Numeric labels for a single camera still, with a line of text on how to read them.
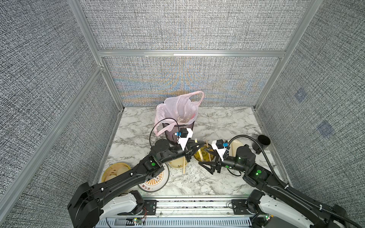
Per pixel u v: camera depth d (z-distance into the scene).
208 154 0.68
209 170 0.62
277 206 0.57
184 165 0.86
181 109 0.92
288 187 0.48
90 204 0.39
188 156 0.57
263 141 0.90
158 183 0.82
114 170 0.84
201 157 0.69
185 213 0.73
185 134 0.55
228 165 0.61
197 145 0.61
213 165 0.59
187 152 0.56
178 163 0.88
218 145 0.58
